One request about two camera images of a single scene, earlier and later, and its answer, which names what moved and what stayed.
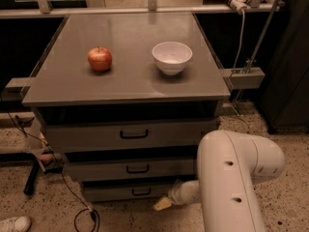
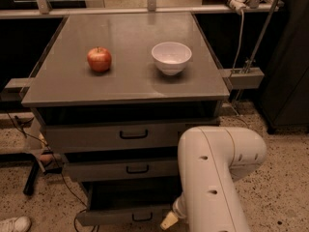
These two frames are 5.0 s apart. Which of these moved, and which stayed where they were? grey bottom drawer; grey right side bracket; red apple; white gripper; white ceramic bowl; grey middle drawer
Moved: white gripper; grey bottom drawer
Stayed: grey middle drawer; white ceramic bowl; red apple; grey right side bracket
